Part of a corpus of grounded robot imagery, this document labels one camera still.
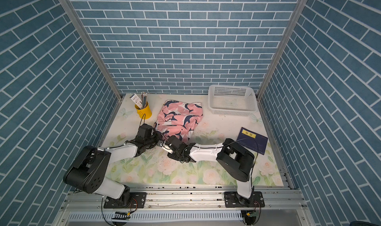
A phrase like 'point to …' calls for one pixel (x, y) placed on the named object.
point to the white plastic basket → (231, 100)
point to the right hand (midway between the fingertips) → (173, 147)
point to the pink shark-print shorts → (178, 119)
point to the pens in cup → (144, 99)
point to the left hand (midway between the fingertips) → (166, 136)
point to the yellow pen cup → (145, 113)
